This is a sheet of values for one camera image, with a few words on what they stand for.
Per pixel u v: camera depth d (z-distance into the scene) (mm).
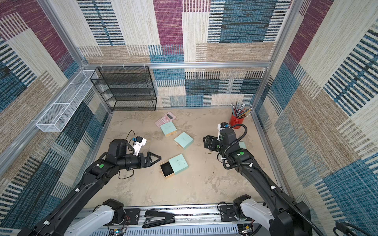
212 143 699
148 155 650
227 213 734
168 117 1121
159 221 715
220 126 727
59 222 406
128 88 1083
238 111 1049
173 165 874
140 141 695
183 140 967
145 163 642
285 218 380
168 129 1055
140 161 639
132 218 733
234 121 1026
